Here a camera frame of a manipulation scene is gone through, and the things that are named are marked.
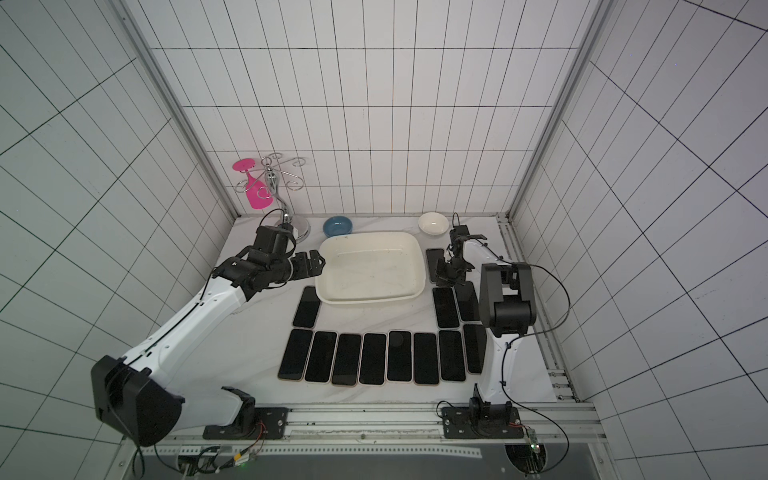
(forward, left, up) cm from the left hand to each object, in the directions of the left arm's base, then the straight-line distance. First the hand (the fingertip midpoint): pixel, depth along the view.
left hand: (307, 270), depth 81 cm
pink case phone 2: (-18, -18, -20) cm, 32 cm away
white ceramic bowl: (+32, -40, -15) cm, 53 cm away
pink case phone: (-19, -11, -17) cm, 28 cm away
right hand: (+8, -36, -18) cm, 41 cm away
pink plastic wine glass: (+34, +25, -3) cm, 42 cm away
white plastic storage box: (+15, -16, -20) cm, 30 cm away
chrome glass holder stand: (+30, +18, +6) cm, 35 cm away
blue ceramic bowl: (+32, -2, -16) cm, 36 cm away
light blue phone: (0, -48, -17) cm, 51 cm away
